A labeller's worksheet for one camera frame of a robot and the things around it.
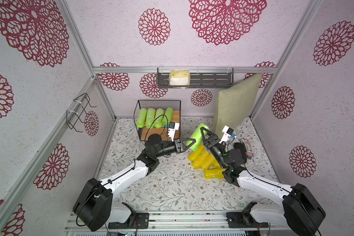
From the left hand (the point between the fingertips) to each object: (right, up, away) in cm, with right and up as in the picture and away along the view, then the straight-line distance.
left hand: (194, 141), depth 69 cm
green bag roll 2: (-25, +13, +23) cm, 36 cm away
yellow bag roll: (+12, -14, +23) cm, 29 cm away
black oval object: (+36, -6, +32) cm, 49 cm away
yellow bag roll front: (+14, -20, +16) cm, 29 cm away
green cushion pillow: (+25, +21, +15) cm, 36 cm away
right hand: (+3, +6, -2) cm, 7 cm away
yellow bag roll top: (+2, -11, +27) cm, 29 cm away
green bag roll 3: (-14, +14, +26) cm, 33 cm away
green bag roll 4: (+1, +3, -1) cm, 3 cm away
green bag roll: (-31, +13, +25) cm, 42 cm away
